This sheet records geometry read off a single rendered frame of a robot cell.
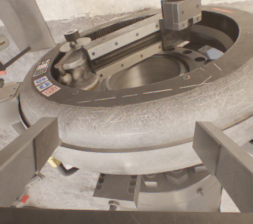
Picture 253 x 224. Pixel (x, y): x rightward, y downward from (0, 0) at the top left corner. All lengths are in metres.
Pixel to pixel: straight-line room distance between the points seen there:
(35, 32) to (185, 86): 1.23
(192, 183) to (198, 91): 0.37
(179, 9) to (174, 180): 0.50
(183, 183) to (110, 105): 0.39
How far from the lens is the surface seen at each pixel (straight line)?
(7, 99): 0.60
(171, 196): 0.63
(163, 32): 0.64
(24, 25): 1.44
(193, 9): 0.63
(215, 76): 0.33
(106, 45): 0.55
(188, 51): 0.75
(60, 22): 1.32
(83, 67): 0.54
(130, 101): 0.30
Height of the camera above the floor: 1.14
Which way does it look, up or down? 51 degrees down
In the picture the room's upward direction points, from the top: 168 degrees counter-clockwise
